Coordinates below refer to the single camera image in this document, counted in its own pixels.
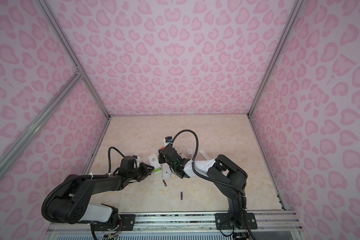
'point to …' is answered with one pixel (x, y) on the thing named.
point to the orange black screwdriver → (163, 148)
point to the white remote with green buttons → (155, 163)
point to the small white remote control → (166, 172)
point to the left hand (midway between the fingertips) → (155, 167)
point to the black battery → (181, 195)
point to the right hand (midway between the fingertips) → (159, 150)
